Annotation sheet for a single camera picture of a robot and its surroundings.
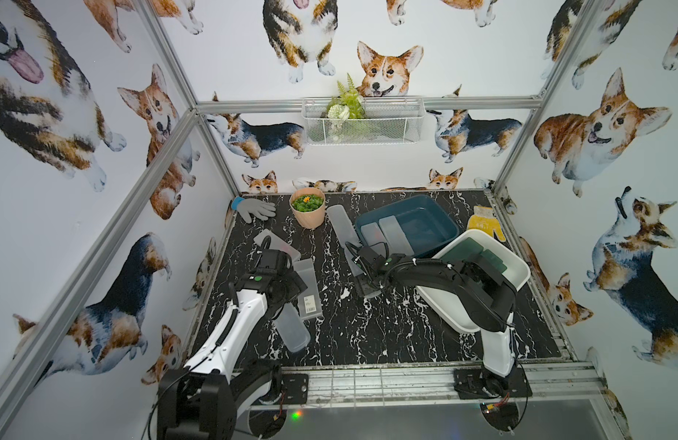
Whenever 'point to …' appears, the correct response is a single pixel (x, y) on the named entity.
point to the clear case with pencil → (395, 236)
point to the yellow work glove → (483, 219)
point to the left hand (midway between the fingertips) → (295, 287)
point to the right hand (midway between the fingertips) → (364, 283)
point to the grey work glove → (247, 206)
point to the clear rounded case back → (343, 226)
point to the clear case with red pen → (373, 238)
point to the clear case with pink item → (278, 243)
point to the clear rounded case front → (291, 328)
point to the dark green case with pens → (464, 250)
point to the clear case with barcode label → (309, 298)
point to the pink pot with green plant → (308, 206)
